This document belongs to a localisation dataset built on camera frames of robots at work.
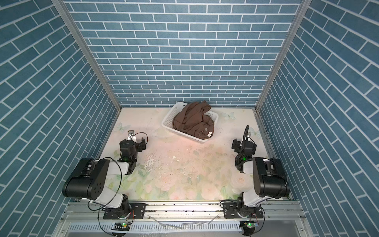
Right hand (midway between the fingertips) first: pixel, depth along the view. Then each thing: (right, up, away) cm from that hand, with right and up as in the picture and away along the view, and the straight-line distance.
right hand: (244, 139), depth 94 cm
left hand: (-70, +1, -1) cm, 70 cm away
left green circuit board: (-67, -41, -22) cm, 81 cm away
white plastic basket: (-50, +20, +14) cm, 56 cm away
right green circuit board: (-4, -39, -23) cm, 45 cm away
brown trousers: (-35, +14, +4) cm, 38 cm away
